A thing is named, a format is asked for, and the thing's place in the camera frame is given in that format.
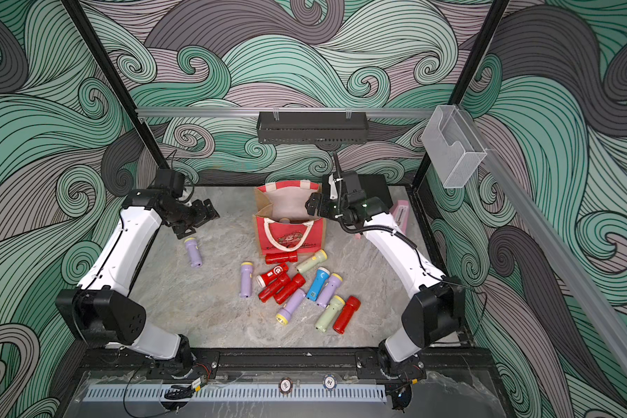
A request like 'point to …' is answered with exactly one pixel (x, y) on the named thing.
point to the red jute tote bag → (306, 233)
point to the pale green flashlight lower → (330, 313)
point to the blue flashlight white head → (319, 284)
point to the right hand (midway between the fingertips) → (314, 207)
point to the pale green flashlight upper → (317, 259)
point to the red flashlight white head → (265, 279)
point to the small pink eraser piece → (357, 236)
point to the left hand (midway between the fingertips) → (208, 218)
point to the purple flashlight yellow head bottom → (282, 315)
